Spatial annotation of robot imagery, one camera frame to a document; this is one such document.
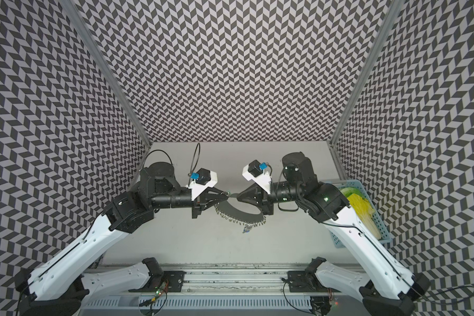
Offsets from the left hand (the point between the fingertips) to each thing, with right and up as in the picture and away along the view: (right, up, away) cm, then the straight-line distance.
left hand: (224, 197), depth 57 cm
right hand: (+6, -1, 0) cm, 6 cm away
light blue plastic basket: (+44, -22, +22) cm, 54 cm away
